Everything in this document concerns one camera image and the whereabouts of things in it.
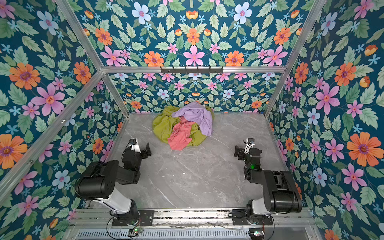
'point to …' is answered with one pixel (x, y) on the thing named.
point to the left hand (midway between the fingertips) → (140, 140)
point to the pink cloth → (180, 136)
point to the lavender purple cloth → (197, 112)
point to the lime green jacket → (164, 123)
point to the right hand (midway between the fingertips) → (244, 145)
